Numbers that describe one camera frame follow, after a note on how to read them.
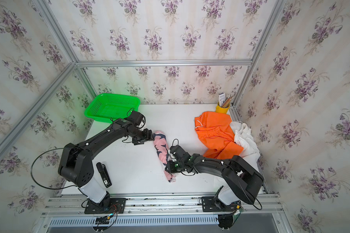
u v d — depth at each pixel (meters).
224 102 1.05
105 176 0.80
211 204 0.74
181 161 0.67
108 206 0.70
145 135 0.77
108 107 1.19
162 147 0.90
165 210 0.73
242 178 0.44
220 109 1.06
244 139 0.90
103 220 0.71
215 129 0.98
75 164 0.45
